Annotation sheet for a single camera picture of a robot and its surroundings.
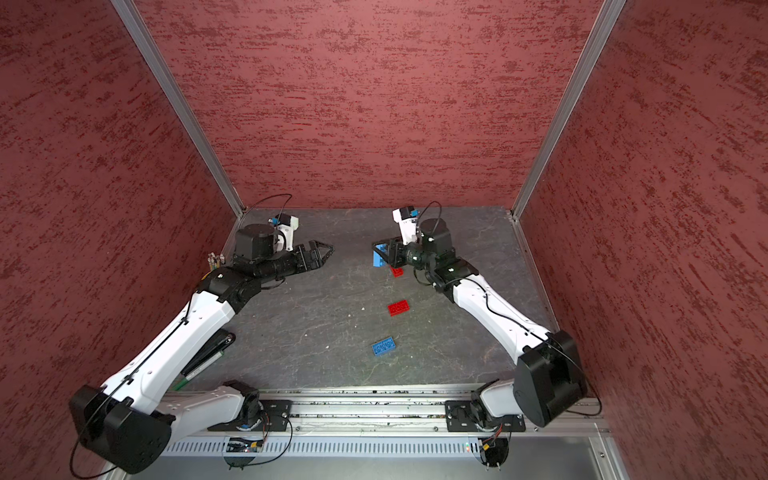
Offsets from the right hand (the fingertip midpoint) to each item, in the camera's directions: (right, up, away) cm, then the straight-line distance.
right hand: (376, 251), depth 77 cm
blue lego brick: (+1, -3, -3) cm, 4 cm away
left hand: (-14, -2, -2) cm, 14 cm away
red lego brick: (+6, -8, +23) cm, 26 cm away
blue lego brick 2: (+2, -28, +8) cm, 30 cm away
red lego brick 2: (+7, -19, +16) cm, 26 cm away
